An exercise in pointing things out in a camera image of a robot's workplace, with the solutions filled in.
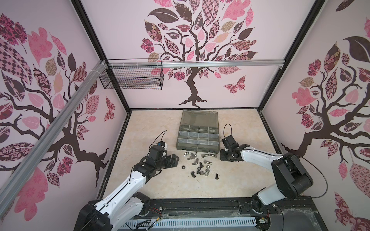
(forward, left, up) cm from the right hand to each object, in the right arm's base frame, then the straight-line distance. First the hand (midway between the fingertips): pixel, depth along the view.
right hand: (222, 155), depth 93 cm
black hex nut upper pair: (-12, +20, 0) cm, 23 cm away
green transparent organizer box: (+17, +14, +4) cm, 22 cm away
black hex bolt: (-14, +5, 0) cm, 15 cm away
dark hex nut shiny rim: (-9, +16, 0) cm, 18 cm away
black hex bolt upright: (-7, +14, 0) cm, 16 cm away
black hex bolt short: (-12, +16, 0) cm, 20 cm away
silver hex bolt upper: (0, +11, 0) cm, 11 cm away
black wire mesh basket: (+44, +59, +34) cm, 81 cm away
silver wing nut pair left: (-1, +20, 0) cm, 20 cm away
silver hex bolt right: (-1, +5, +1) cm, 5 cm away
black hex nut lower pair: (-13, +19, 0) cm, 23 cm away
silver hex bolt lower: (-5, +11, 0) cm, 12 cm away
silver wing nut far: (+1, +23, +1) cm, 23 cm away
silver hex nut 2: (-12, +11, 0) cm, 16 cm away
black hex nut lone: (-8, +26, 0) cm, 27 cm away
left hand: (-8, +31, +7) cm, 33 cm away
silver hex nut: (-8, +10, 0) cm, 13 cm away
